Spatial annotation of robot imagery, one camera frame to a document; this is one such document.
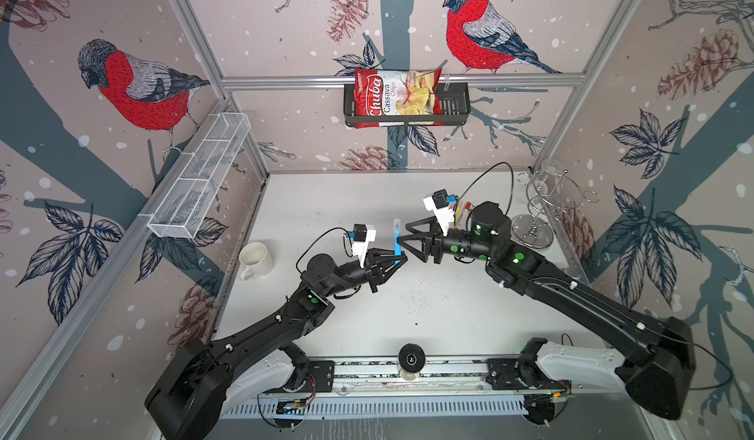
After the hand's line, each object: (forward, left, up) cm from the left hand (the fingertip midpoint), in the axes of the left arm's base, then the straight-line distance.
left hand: (408, 256), depth 66 cm
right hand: (+4, +1, +3) cm, 5 cm away
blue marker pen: (+1, +3, +3) cm, 4 cm away
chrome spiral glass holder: (+43, -60, -28) cm, 79 cm away
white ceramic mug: (+10, +45, -20) cm, 50 cm away
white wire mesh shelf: (+16, +56, +3) cm, 58 cm away
